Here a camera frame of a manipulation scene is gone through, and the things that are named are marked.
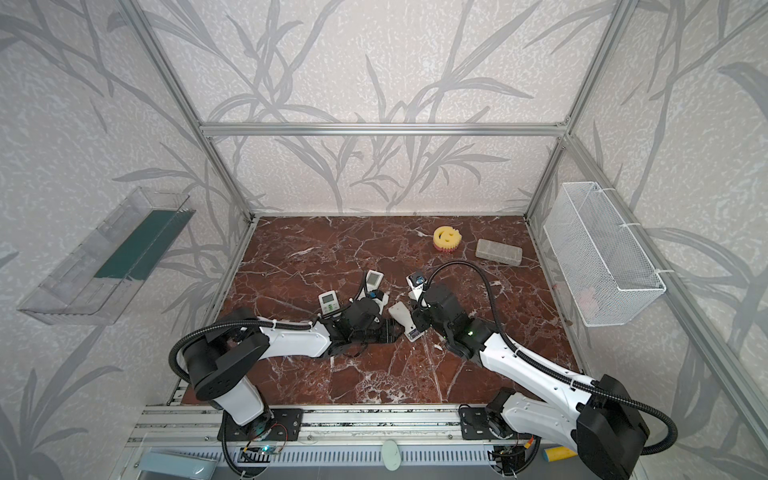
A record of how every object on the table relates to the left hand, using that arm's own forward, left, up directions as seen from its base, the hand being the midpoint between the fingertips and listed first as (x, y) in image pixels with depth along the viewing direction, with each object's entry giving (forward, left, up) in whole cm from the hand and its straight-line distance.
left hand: (404, 322), depth 87 cm
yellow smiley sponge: (+34, -16, -2) cm, 38 cm away
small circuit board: (-30, +32, -4) cm, 44 cm away
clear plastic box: (+27, -34, -2) cm, 44 cm away
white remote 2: (-1, -2, -4) cm, 5 cm away
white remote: (+8, +24, -4) cm, 26 cm away
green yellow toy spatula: (-31, -36, -1) cm, 47 cm away
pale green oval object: (-31, +3, -1) cm, 32 cm away
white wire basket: (-2, -42, +31) cm, 52 cm away
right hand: (+6, -3, +11) cm, 12 cm away
